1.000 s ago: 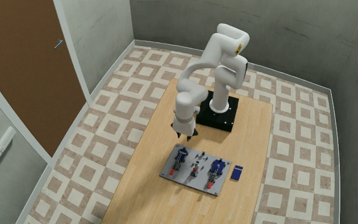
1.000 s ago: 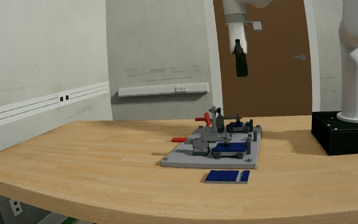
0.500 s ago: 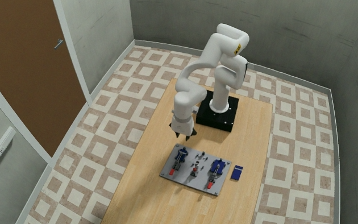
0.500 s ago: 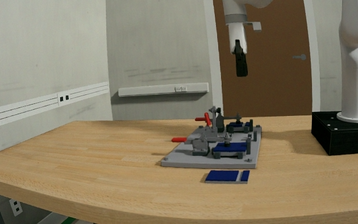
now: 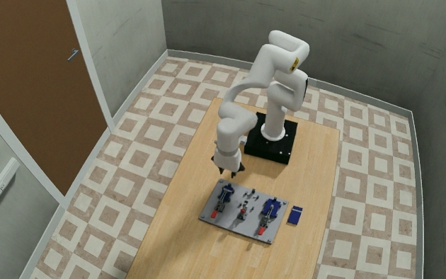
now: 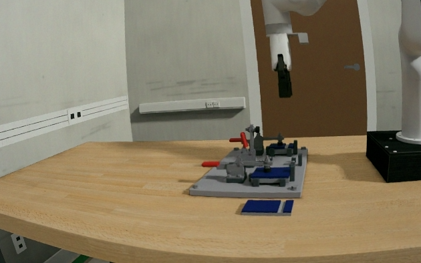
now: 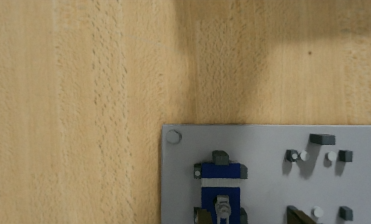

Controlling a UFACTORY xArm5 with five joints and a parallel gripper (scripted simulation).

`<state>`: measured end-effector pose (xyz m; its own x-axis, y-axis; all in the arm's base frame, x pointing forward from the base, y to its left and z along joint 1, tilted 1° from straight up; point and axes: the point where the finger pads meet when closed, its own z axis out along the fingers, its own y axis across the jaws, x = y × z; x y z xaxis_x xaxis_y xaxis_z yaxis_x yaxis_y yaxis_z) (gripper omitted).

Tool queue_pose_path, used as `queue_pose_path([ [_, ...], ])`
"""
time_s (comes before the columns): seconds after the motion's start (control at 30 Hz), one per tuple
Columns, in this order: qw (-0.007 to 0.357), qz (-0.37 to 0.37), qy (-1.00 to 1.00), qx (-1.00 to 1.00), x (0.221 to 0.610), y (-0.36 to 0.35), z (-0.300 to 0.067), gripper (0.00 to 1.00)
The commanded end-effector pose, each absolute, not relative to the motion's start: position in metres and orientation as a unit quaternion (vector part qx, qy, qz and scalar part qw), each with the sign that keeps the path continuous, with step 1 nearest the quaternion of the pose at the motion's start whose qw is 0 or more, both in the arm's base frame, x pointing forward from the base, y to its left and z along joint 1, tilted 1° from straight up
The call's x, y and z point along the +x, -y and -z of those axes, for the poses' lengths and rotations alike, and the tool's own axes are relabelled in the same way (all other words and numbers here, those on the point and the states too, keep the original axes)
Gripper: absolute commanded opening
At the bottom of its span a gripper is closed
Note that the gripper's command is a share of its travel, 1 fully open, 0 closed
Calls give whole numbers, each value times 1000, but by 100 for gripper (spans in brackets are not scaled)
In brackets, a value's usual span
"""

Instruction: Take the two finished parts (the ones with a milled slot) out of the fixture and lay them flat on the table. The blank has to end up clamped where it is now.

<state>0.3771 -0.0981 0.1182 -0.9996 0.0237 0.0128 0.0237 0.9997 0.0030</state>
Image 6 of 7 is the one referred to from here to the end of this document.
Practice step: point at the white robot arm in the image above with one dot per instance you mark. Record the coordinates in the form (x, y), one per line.
(278, 21)

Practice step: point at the blue part with slot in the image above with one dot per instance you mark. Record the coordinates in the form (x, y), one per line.
(267, 208)

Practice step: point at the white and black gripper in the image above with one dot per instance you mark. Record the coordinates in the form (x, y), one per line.
(281, 53)

